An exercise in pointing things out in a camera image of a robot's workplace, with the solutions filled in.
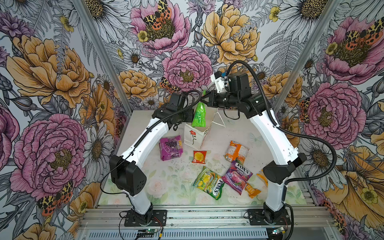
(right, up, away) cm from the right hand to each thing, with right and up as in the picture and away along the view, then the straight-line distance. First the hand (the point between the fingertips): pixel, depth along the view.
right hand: (201, 103), depth 67 cm
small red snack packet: (0, -29, +27) cm, 40 cm away
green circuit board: (-24, -59, +4) cm, 64 cm away
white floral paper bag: (-4, -16, +16) cm, 23 cm away
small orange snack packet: (+27, -46, +14) cm, 55 cm away
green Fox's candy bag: (+5, -41, +16) cm, 44 cm away
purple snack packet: (-18, -24, +27) cm, 40 cm away
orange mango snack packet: (+22, -26, +27) cm, 44 cm away
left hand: (-6, -6, +14) cm, 17 cm away
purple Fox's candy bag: (+20, -39, +18) cm, 47 cm away
